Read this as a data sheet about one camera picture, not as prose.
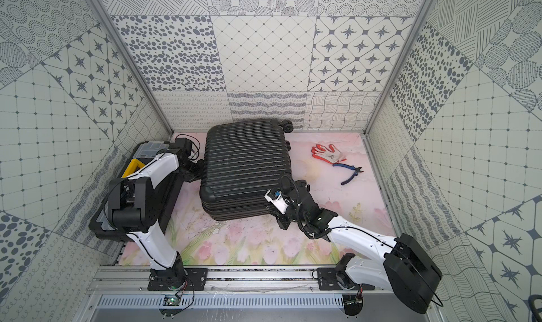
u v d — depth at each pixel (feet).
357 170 3.41
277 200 2.26
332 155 3.61
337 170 3.44
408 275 1.33
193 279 2.44
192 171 2.68
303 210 2.08
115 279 2.45
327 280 2.40
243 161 2.63
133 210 1.65
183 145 2.59
